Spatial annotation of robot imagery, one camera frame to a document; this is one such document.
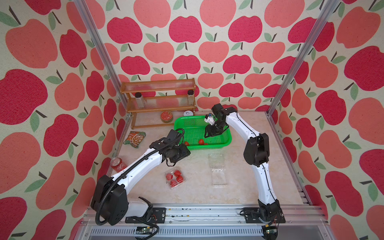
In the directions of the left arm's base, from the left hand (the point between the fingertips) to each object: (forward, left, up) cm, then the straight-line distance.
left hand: (189, 157), depth 81 cm
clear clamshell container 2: (-3, -18, -12) cm, 21 cm away
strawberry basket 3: (-5, +7, -11) cm, 14 cm away
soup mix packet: (+21, +38, -12) cm, 45 cm away
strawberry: (+17, -12, -12) cm, 24 cm away
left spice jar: (+38, +34, +9) cm, 51 cm away
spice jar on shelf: (+41, -1, +9) cm, 41 cm away
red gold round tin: (+39, +18, -8) cm, 44 cm away
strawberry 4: (-8, +5, -11) cm, 14 cm away
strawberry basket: (+16, +2, -11) cm, 19 cm away
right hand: (+17, -13, -5) cm, 22 cm away
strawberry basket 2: (+17, -8, -11) cm, 22 cm away
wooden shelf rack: (+52, +26, -6) cm, 58 cm away
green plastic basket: (+32, -3, -13) cm, 34 cm away
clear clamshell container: (-6, +9, -14) cm, 18 cm away
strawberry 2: (-7, +11, -10) cm, 17 cm away
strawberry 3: (-11, +9, -10) cm, 17 cm away
